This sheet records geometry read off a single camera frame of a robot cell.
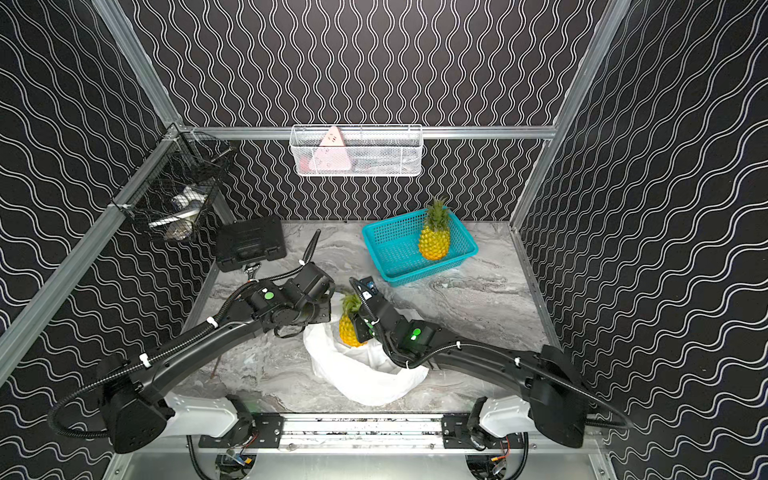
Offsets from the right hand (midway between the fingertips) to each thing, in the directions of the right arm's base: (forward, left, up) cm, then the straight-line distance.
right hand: (357, 310), depth 78 cm
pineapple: (-2, +3, -2) cm, 4 cm away
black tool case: (+33, +44, -10) cm, 56 cm away
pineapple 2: (+30, -23, -4) cm, 38 cm away
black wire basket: (+29, +58, +13) cm, 67 cm away
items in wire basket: (+25, +51, +13) cm, 58 cm away
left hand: (0, +8, +2) cm, 8 cm away
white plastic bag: (-14, -2, -6) cm, 16 cm away
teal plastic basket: (+36, -10, -16) cm, 41 cm away
